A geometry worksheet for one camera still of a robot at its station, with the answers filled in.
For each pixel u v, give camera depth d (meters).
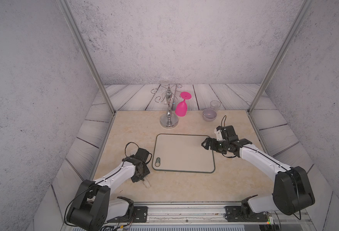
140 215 0.73
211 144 0.78
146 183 0.83
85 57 0.88
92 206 0.41
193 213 0.74
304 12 0.72
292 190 0.41
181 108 1.01
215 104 1.19
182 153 0.97
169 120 1.13
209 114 1.15
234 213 0.72
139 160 0.65
